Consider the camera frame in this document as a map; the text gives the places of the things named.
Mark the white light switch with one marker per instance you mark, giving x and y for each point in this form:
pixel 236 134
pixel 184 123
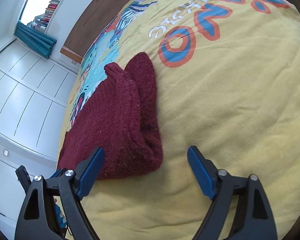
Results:
pixel 6 152

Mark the white wardrobe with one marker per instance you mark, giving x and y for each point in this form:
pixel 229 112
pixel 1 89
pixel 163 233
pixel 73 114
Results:
pixel 22 92

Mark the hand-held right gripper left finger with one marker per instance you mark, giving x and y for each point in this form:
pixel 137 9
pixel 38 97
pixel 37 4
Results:
pixel 90 175

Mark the wooden headboard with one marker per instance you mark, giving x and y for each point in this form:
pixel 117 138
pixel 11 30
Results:
pixel 95 17

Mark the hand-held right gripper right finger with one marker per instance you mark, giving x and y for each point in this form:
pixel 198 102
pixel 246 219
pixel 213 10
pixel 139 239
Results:
pixel 202 177

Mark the teal curtain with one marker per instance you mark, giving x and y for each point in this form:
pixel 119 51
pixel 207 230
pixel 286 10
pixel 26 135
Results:
pixel 36 38

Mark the burgundy knit sweater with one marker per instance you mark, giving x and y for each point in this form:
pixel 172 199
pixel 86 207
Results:
pixel 115 120

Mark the yellow printed blanket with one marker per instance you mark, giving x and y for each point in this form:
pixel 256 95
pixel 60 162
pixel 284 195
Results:
pixel 227 92

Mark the row of books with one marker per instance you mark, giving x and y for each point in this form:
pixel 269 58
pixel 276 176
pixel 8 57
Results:
pixel 52 5

